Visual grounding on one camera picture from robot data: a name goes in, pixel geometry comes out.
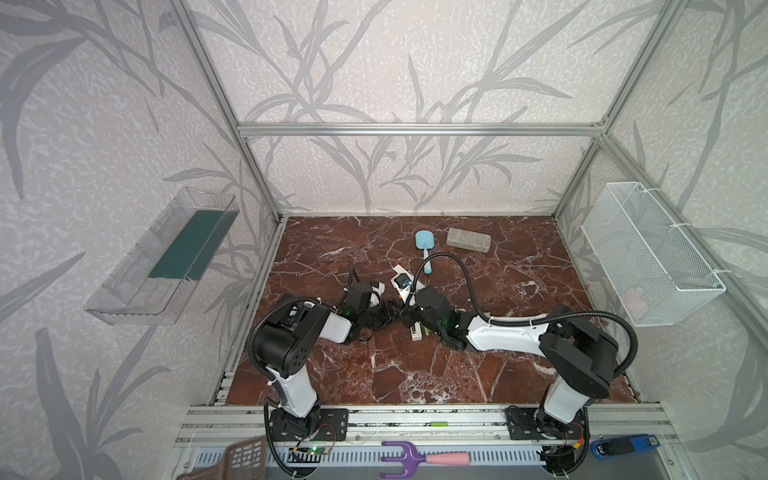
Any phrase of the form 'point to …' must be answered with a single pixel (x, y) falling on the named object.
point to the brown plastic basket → (243, 460)
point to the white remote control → (416, 331)
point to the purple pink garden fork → (413, 458)
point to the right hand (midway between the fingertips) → (396, 287)
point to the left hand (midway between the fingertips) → (409, 305)
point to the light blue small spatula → (425, 240)
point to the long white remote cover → (418, 286)
